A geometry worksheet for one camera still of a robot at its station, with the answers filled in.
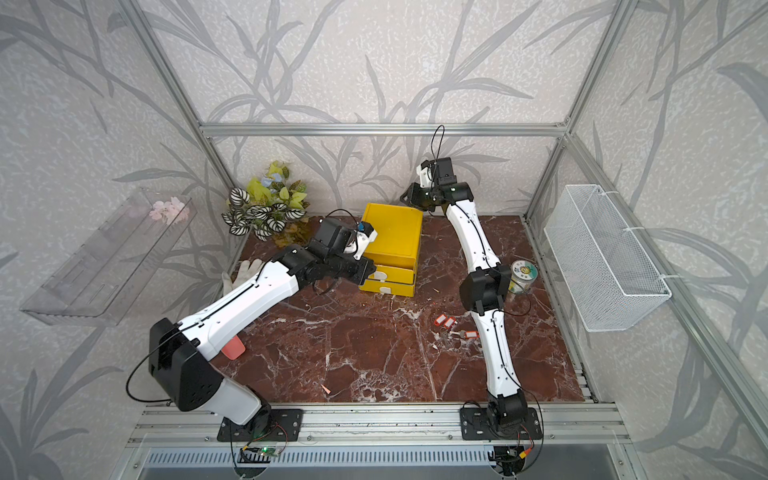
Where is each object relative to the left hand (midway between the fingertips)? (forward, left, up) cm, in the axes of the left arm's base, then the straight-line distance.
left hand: (375, 268), depth 79 cm
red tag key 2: (-4, -19, -22) cm, 29 cm away
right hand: (+26, -7, +2) cm, 27 cm away
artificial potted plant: (+21, +34, +3) cm, 40 cm away
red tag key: (-10, -28, -21) cm, 36 cm away
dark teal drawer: (+4, -3, -17) cm, 17 cm away
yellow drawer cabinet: (+5, -5, +1) cm, 7 cm away
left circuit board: (-38, +25, -22) cm, 50 cm away
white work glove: (+13, +47, -22) cm, 54 cm away
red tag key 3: (-5, -22, -21) cm, 31 cm away
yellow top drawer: (0, -5, -3) cm, 5 cm away
